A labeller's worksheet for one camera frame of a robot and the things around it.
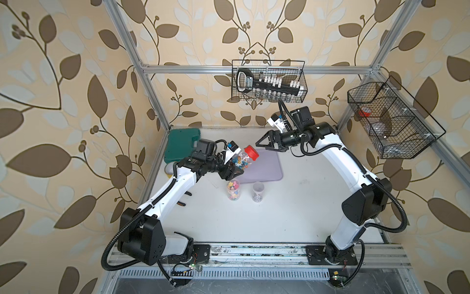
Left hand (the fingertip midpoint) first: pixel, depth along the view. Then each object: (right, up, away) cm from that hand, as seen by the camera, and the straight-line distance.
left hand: (234, 163), depth 79 cm
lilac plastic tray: (+17, -5, +23) cm, 29 cm away
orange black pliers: (-26, -21, +9) cm, 35 cm away
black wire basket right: (+66, +15, -6) cm, 68 cm away
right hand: (+11, +7, -4) cm, 14 cm away
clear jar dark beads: (+10, -13, +4) cm, 17 cm away
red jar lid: (+7, +5, -5) cm, 10 cm away
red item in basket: (+59, +22, +4) cm, 63 cm away
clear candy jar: (+3, +1, -3) cm, 5 cm away
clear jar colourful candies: (-1, -13, +6) cm, 14 cm away
